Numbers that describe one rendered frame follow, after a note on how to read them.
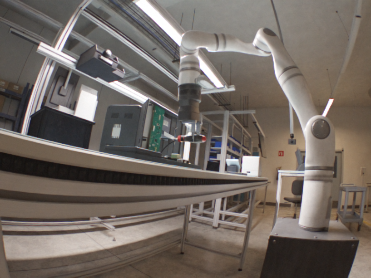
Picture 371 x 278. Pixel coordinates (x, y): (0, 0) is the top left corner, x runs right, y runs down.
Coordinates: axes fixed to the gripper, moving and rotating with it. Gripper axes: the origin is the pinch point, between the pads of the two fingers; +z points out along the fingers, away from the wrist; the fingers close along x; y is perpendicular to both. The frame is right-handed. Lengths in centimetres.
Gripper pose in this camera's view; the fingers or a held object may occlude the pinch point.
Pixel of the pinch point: (195, 141)
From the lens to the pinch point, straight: 56.8
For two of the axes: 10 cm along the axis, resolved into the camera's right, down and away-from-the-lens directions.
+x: -5.0, -0.3, -8.6
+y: -8.6, -0.1, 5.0
